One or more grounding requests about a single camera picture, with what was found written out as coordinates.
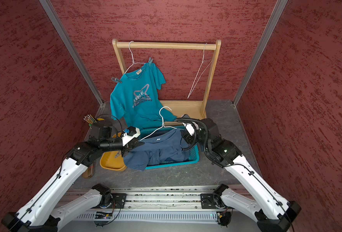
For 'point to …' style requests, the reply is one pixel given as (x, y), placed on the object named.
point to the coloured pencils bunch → (89, 119)
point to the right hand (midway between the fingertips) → (186, 128)
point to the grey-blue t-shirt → (170, 144)
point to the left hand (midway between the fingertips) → (140, 144)
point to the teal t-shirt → (135, 98)
